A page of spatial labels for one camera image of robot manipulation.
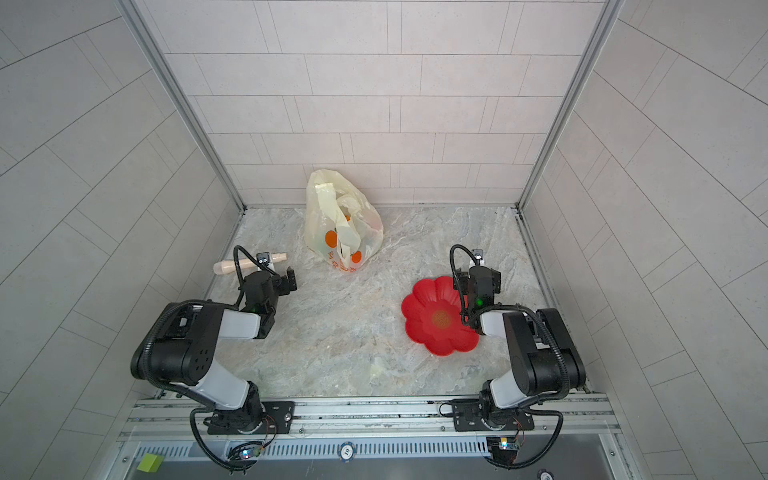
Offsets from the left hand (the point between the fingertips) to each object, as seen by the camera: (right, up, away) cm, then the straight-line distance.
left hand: (281, 265), depth 95 cm
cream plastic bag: (+22, +12, -9) cm, 26 cm away
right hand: (+62, 0, 0) cm, 62 cm away
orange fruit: (+16, +9, -1) cm, 19 cm away
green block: (-15, -39, -32) cm, 52 cm away
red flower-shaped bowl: (+49, -14, -6) cm, 51 cm away
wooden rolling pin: (-18, 0, -1) cm, 18 cm away
